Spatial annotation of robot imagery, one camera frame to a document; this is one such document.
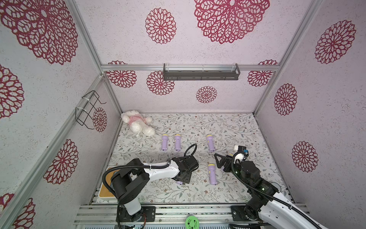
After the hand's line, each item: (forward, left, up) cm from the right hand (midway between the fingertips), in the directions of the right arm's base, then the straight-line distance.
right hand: (219, 155), depth 75 cm
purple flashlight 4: (-10, +22, -15) cm, 28 cm away
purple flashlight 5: (-1, +2, -16) cm, 16 cm away
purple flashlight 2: (+18, +24, -16) cm, 34 cm away
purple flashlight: (+18, +33, -15) cm, 41 cm away
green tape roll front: (-29, +14, -13) cm, 35 cm away
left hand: (-6, +20, -19) cm, 28 cm away
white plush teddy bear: (+22, +49, -1) cm, 54 cm away
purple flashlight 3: (+18, +1, -16) cm, 25 cm away
